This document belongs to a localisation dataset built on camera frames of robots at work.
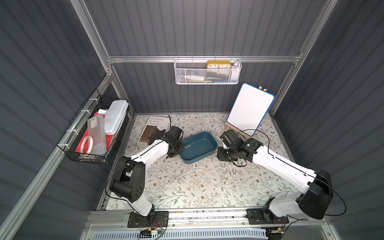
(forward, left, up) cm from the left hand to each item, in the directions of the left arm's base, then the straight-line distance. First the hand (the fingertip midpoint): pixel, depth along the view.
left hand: (182, 150), depth 91 cm
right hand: (-8, -22, +9) cm, 25 cm away
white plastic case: (+8, +33, +25) cm, 42 cm away
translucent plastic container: (-5, +38, +25) cm, 46 cm away
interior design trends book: (+25, +23, -3) cm, 34 cm away
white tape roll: (-12, +36, +27) cm, 46 cm away
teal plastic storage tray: (+4, -10, -4) cm, 11 cm away
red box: (-6, +33, +21) cm, 39 cm away
